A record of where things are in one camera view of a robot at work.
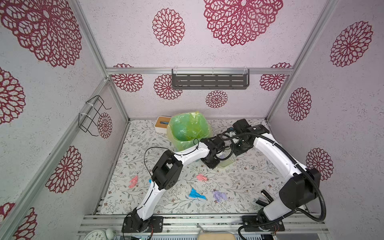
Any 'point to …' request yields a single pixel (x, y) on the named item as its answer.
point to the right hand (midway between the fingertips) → (236, 148)
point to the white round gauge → (95, 235)
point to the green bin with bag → (185, 130)
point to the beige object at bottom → (216, 236)
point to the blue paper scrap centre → (194, 193)
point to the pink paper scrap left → (133, 181)
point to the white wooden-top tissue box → (161, 123)
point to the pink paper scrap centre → (201, 177)
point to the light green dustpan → (228, 162)
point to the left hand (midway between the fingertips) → (210, 166)
